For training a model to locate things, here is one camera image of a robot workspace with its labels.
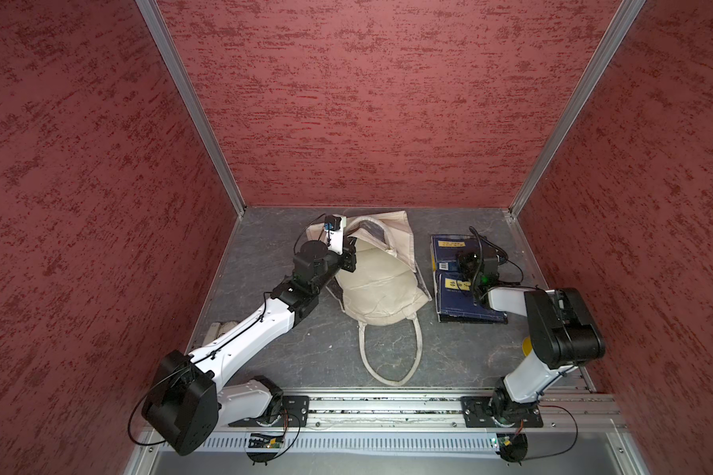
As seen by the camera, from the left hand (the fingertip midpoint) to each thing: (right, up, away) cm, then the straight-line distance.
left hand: (354, 240), depth 77 cm
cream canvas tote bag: (+10, -16, +21) cm, 28 cm away
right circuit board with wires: (+39, -51, -7) cm, 65 cm away
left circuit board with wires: (-23, -51, -5) cm, 56 cm away
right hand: (+33, -4, +20) cm, 39 cm away
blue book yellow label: (+31, -19, +11) cm, 38 cm away
